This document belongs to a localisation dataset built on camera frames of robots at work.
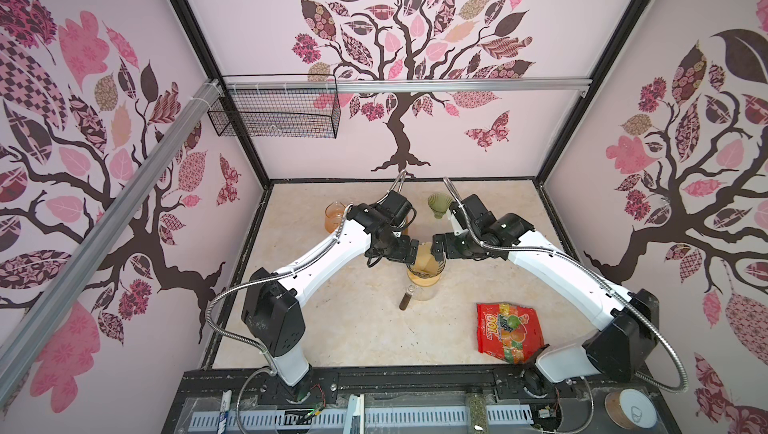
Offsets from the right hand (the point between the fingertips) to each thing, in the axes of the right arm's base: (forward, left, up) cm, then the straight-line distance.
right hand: (445, 245), depth 80 cm
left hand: (-2, +13, -2) cm, 14 cm away
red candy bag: (-19, -17, -15) cm, 29 cm away
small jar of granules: (-37, -5, -14) cm, 40 cm away
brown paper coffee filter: (-3, +5, -4) cm, 7 cm away
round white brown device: (-37, -38, -12) cm, 54 cm away
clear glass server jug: (-6, +6, -18) cm, 20 cm away
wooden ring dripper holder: (-7, +6, -7) cm, 12 cm away
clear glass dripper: (-6, +5, -6) cm, 10 cm away
